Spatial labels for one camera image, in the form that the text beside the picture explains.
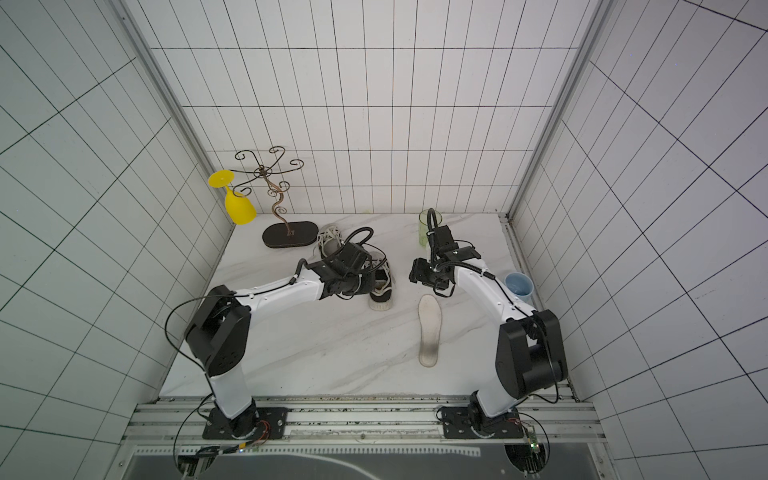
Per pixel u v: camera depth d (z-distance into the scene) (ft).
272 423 2.38
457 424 2.38
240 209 3.08
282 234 3.63
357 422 2.44
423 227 3.32
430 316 3.03
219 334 1.54
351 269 2.31
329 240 3.31
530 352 1.45
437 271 2.08
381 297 2.87
